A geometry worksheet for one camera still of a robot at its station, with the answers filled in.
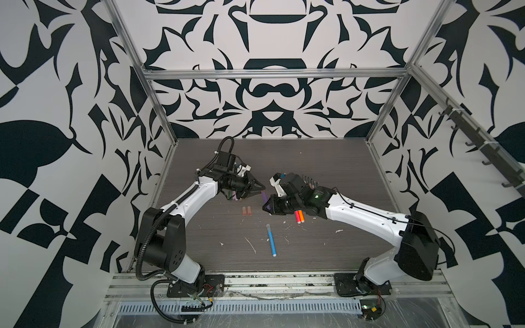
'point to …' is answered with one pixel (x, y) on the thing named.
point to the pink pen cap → (234, 197)
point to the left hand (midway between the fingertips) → (264, 186)
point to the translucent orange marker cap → (249, 210)
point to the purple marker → (264, 196)
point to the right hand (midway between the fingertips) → (261, 205)
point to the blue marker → (271, 240)
